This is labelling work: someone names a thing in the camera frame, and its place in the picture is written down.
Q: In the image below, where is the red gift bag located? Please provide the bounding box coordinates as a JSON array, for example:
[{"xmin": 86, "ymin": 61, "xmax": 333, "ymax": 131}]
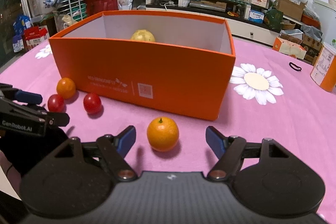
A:
[{"xmin": 85, "ymin": 0, "xmax": 118, "ymax": 16}]

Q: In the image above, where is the white refrigerator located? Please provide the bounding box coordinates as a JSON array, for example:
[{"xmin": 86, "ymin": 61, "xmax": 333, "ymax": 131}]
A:
[{"xmin": 312, "ymin": 0, "xmax": 336, "ymax": 47}]

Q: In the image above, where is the white tv cabinet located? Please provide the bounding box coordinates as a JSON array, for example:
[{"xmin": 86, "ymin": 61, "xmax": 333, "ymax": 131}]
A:
[{"xmin": 146, "ymin": 5, "xmax": 279, "ymax": 48}]

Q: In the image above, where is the orange white canister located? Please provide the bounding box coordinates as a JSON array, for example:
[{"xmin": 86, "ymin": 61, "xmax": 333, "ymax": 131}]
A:
[{"xmin": 310, "ymin": 42, "xmax": 336, "ymax": 92}]

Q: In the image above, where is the pink floral tablecloth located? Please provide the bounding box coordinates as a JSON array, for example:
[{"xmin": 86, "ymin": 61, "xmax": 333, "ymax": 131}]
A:
[{"xmin": 0, "ymin": 36, "xmax": 336, "ymax": 223}]

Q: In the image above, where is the orange mandarin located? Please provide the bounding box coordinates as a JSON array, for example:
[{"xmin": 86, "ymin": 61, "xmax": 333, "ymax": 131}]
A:
[
  {"xmin": 147, "ymin": 117, "xmax": 179, "ymax": 152},
  {"xmin": 56, "ymin": 77, "xmax": 76, "ymax": 100}
]

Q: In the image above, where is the yellow melon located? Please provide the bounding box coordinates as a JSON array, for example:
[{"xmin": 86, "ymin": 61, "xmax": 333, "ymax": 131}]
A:
[{"xmin": 130, "ymin": 29, "xmax": 155, "ymax": 42}]

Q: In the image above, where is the red cherry tomato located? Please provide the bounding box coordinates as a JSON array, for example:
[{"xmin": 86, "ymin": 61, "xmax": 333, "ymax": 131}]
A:
[
  {"xmin": 83, "ymin": 93, "xmax": 102, "ymax": 115},
  {"xmin": 47, "ymin": 94, "xmax": 65, "ymax": 113}
]

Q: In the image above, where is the white wire rack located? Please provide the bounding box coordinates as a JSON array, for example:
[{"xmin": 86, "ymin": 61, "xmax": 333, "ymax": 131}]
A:
[{"xmin": 55, "ymin": 0, "xmax": 88, "ymax": 22}]

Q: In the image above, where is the orange cardboard box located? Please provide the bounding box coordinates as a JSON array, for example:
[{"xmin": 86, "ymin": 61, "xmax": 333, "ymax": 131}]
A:
[{"xmin": 49, "ymin": 10, "xmax": 236, "ymax": 121}]

